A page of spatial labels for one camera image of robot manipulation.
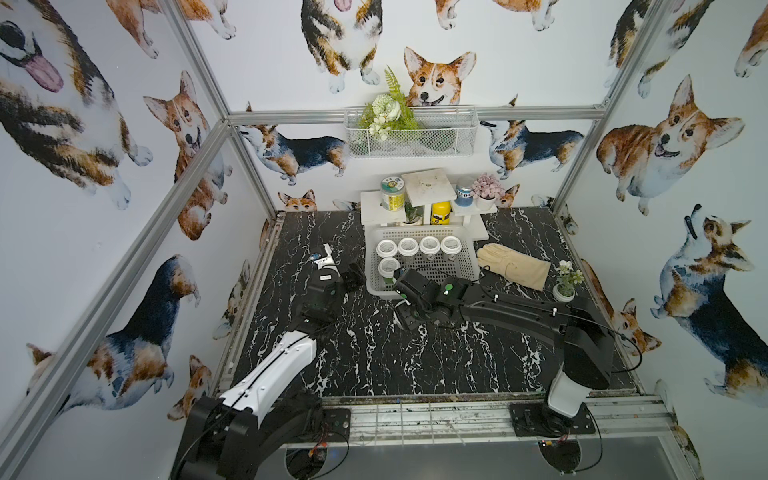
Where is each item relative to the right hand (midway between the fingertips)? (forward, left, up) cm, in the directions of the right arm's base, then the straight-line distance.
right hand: (411, 301), depth 82 cm
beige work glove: (+20, -37, -13) cm, 44 cm away
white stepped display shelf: (+36, -5, +9) cm, 37 cm away
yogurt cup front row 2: (+24, -6, -6) cm, 26 cm away
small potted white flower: (+7, -47, -9) cm, 49 cm away
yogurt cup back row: (+23, +8, -5) cm, 24 cm away
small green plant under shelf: (+38, -1, -4) cm, 38 cm away
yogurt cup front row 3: (+23, -13, -5) cm, 27 cm away
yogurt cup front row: (+23, +1, -6) cm, 24 cm away
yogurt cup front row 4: (+15, +8, -5) cm, 17 cm away
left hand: (+10, +18, +8) cm, 22 cm away
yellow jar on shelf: (+37, -11, -4) cm, 39 cm away
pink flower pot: (+32, -24, +12) cm, 41 cm away
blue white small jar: (+35, -18, +8) cm, 40 cm away
